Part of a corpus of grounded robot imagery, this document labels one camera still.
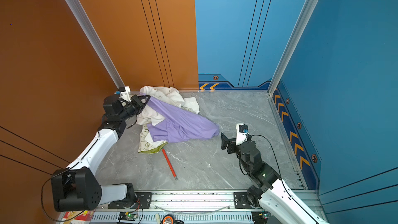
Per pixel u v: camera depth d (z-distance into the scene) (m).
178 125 0.89
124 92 0.72
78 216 0.67
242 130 0.61
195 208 0.73
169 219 0.67
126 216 0.71
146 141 0.91
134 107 0.70
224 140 0.65
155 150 0.89
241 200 0.72
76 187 0.40
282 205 0.48
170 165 0.85
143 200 0.74
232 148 0.66
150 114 0.94
